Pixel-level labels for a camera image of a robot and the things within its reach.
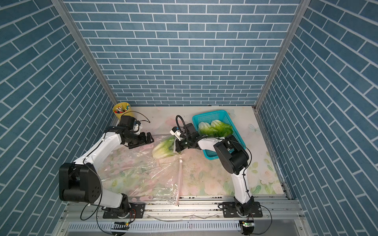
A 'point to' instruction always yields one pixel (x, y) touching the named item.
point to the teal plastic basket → (211, 155)
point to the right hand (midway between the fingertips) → (171, 148)
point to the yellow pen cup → (120, 108)
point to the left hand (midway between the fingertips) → (150, 141)
